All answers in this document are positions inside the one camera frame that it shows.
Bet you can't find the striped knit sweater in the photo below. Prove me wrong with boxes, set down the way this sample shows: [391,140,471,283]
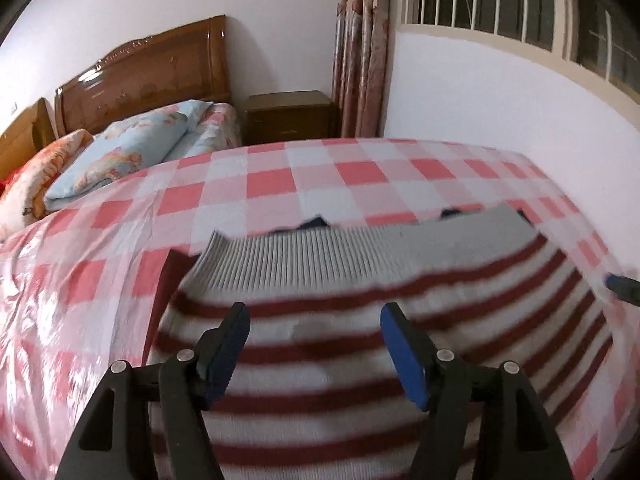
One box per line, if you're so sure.
[149,205,613,479]

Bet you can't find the pink checkered bed sheet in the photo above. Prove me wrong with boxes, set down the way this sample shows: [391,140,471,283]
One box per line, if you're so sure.
[1,139,639,479]

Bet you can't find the orange floral pillow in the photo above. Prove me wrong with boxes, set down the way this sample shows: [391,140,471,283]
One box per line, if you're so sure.
[1,129,93,243]

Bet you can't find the light blue floral pillow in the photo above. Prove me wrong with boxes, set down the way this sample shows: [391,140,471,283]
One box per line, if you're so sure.
[43,100,210,211]

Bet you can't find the window with white bars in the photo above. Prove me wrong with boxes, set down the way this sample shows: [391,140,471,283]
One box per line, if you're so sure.
[397,0,639,126]

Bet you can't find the dark wooden nightstand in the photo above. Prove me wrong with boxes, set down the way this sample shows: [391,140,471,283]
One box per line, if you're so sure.
[243,90,340,145]

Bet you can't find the pink floral curtain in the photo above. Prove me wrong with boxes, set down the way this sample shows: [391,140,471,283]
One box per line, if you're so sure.
[332,0,390,139]

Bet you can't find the dark wooden headboard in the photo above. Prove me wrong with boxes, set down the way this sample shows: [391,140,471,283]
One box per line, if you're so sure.
[54,15,231,136]

